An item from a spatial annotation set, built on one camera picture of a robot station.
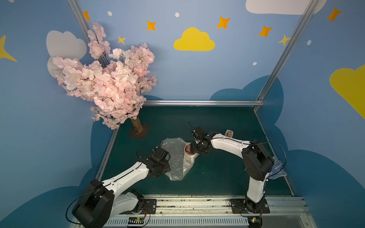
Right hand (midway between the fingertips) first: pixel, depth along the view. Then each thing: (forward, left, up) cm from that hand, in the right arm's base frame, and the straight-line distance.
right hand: (196, 149), depth 93 cm
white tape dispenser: (+15, -24, 0) cm, 28 cm away
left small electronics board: (-41, +31, -5) cm, 51 cm away
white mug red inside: (-1, +6, +2) cm, 6 cm away
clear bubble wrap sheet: (-8, +10, -3) cm, 13 cm away
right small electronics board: (-37, -32, -7) cm, 49 cm away
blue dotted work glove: (-9, -52, -5) cm, 53 cm away
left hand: (-13, +17, 0) cm, 21 cm away
